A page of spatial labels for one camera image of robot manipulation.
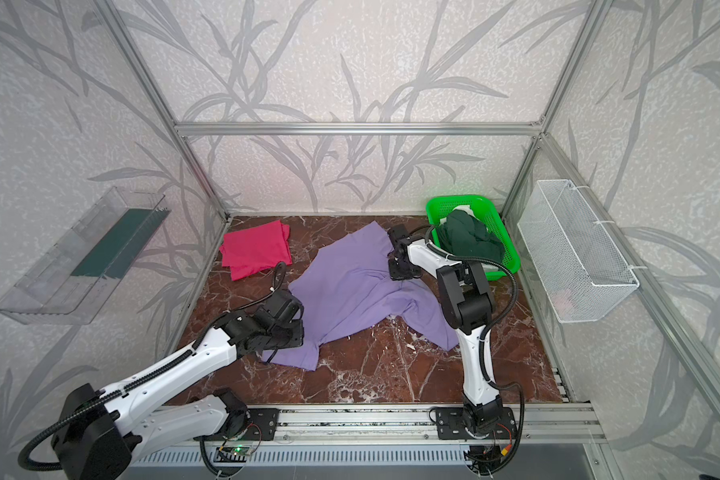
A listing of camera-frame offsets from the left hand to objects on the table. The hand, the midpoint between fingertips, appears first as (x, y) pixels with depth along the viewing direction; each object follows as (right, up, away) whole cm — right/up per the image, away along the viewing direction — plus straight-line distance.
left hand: (307, 327), depth 81 cm
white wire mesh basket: (+62, +18, -19) cm, 67 cm away
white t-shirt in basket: (+53, +36, +30) cm, 71 cm away
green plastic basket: (+43, +37, +34) cm, 66 cm away
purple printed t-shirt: (+11, +9, +19) cm, 23 cm away
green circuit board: (-14, -27, -11) cm, 32 cm away
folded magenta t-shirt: (-27, +21, +27) cm, 43 cm away
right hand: (+27, +15, +22) cm, 38 cm away
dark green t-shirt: (+48, +26, +20) cm, 58 cm away
